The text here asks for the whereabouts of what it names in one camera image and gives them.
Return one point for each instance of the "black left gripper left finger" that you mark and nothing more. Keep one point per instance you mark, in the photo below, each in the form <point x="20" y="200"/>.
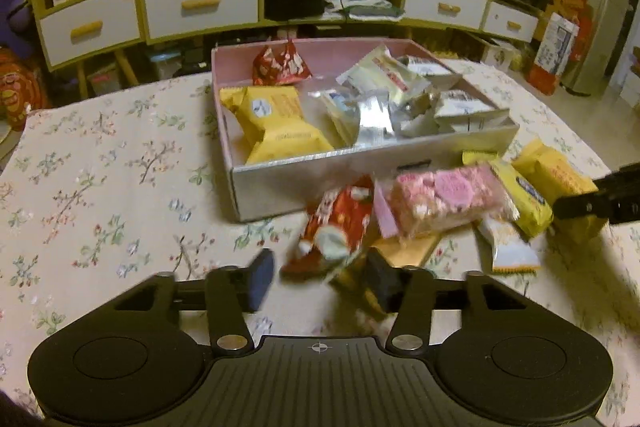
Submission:
<point x="232" y="292"/>

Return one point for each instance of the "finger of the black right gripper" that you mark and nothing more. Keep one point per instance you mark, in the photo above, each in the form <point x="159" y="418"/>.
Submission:
<point x="617" y="199"/>

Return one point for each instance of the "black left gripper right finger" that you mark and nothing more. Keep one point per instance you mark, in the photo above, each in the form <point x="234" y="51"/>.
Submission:
<point x="409" y="292"/>

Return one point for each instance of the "red boat-shaped snack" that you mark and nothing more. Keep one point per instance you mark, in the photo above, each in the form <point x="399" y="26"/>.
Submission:
<point x="334" y="230"/>

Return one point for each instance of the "white blue snack pack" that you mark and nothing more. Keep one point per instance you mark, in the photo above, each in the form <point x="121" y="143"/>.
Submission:
<point x="361" y="120"/>

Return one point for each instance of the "white red-text snack pack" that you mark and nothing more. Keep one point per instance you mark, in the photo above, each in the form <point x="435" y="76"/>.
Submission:
<point x="379" y="71"/>

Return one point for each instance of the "small red snack pack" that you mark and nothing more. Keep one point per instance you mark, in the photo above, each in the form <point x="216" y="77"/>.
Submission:
<point x="279" y="68"/>

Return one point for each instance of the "white grey snack pack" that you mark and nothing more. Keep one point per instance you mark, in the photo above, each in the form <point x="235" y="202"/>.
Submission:
<point x="432" y="73"/>
<point x="458" y="111"/>

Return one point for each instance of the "gold foil snack pack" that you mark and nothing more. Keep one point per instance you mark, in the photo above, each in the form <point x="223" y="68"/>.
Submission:
<point x="398" y="253"/>

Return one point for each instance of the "yellow orange-print snack bag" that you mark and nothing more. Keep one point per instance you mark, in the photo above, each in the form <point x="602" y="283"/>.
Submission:
<point x="550" y="172"/>

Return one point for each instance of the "yellow biscuit pack blue logo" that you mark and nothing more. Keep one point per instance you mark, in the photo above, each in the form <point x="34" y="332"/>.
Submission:
<point x="534" y="213"/>

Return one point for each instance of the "pink nougat bar pack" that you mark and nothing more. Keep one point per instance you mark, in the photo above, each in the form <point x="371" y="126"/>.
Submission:
<point x="424" y="202"/>

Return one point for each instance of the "small cream snack pack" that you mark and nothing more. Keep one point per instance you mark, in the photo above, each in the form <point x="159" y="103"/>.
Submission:
<point x="509" y="252"/>

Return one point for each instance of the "white red carton box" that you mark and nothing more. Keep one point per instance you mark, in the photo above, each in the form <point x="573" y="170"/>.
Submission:
<point x="553" y="54"/>

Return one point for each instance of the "floral tablecloth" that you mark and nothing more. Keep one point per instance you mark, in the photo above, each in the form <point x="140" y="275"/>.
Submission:
<point x="101" y="194"/>

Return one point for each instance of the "yellow snack bag in box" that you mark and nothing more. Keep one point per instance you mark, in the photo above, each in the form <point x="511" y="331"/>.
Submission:
<point x="273" y="123"/>

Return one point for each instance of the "pink cardboard box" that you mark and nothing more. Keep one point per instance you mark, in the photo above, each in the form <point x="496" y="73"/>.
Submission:
<point x="273" y="188"/>

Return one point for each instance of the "red printed sack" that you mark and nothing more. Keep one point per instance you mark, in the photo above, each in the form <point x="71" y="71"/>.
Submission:
<point x="22" y="88"/>

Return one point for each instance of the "purple hat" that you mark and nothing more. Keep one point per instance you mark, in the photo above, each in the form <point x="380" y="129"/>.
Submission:
<point x="18" y="27"/>

